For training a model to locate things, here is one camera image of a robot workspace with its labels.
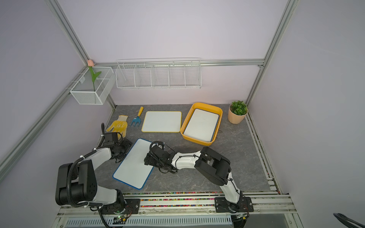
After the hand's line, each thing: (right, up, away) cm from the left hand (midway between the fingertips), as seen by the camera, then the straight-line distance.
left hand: (131, 147), depth 93 cm
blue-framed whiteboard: (+3, -14, -6) cm, 15 cm away
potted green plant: (+73, +24, +8) cm, 77 cm away
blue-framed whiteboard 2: (+48, +14, +15) cm, 52 cm away
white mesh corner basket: (-26, +37, -7) cm, 46 cm away
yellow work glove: (-15, +13, +15) cm, 25 cm away
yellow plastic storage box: (+51, +29, +20) cm, 62 cm away
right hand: (+12, -7, -7) cm, 16 cm away
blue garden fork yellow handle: (-3, +18, +19) cm, 27 cm away
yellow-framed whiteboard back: (+17, +17, +17) cm, 30 cm away
